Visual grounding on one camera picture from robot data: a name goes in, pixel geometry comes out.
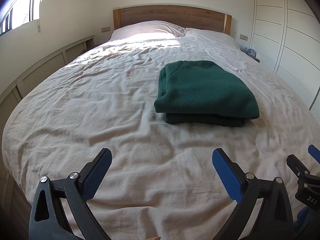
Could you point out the right white pillow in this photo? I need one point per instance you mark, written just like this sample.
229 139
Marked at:
213 37

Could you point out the dark nightstand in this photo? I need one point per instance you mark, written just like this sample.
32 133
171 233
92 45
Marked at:
253 58

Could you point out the green knit sweater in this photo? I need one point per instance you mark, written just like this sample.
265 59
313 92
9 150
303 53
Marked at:
203 92

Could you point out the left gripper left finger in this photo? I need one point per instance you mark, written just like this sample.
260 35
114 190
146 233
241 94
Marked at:
60 209

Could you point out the blue patterned tissue box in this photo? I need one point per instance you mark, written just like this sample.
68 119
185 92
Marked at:
251 52

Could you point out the left wall switch plate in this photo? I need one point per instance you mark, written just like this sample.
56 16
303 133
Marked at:
105 29

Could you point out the white pillow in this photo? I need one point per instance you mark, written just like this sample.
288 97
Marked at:
213 37
148 27

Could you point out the blue gloved right hand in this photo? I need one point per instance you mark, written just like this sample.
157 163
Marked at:
307 221

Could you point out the wooden headboard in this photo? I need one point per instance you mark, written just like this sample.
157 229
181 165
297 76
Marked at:
184 16

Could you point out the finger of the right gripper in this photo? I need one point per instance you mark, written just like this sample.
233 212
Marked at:
314 152
296 166

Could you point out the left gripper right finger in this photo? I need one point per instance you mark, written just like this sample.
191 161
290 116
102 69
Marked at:
262 210

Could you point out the white bed sheet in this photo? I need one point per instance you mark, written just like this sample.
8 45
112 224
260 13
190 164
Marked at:
161 181

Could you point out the right wall switch plate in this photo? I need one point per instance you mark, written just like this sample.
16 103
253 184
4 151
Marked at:
243 37

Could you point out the white wardrobe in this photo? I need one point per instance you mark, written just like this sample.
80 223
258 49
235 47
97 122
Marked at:
285 36

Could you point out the white radiator cover cabinet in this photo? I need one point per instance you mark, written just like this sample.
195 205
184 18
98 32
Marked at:
38 72

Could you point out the window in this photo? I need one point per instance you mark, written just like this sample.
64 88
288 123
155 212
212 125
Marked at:
15 13

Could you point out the left white pillow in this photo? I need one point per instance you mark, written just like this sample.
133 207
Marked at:
148 27

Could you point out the wall switch plate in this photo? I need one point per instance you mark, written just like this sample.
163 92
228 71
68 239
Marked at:
243 37
105 29

